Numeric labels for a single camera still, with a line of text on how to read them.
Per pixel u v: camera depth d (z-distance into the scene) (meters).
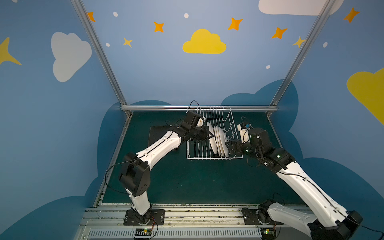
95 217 0.75
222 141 0.84
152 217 0.73
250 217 0.74
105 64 0.90
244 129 0.64
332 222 0.38
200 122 0.77
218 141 0.84
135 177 0.45
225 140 0.88
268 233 0.73
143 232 0.73
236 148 0.64
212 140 0.82
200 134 0.72
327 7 0.70
